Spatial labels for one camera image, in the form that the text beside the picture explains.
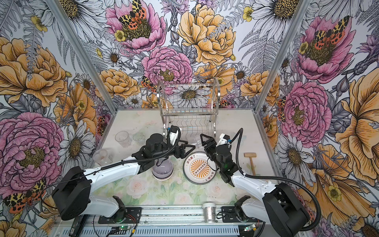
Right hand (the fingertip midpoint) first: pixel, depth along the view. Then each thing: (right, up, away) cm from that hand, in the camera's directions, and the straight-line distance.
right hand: (200, 141), depth 81 cm
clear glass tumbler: (-51, 0, +19) cm, 54 cm away
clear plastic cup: (-60, -11, +12) cm, 63 cm away
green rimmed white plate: (0, -22, +3) cm, 22 cm away
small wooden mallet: (+32, -10, +11) cm, 35 cm away
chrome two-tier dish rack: (-4, +23, +45) cm, 51 cm away
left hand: (-5, -3, -5) cm, 7 cm away
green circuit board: (-36, -40, -10) cm, 55 cm away
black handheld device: (-56, -37, -13) cm, 69 cm away
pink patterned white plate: (-1, -17, +6) cm, 18 cm away
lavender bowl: (-20, -16, +3) cm, 26 cm away
